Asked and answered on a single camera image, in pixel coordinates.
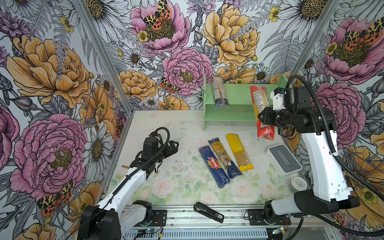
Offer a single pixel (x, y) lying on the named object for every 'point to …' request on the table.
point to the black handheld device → (200, 208)
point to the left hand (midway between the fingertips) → (173, 150)
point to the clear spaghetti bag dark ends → (219, 91)
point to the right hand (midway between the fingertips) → (261, 121)
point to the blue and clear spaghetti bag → (230, 165)
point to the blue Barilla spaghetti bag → (215, 165)
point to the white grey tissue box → (283, 160)
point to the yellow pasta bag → (240, 156)
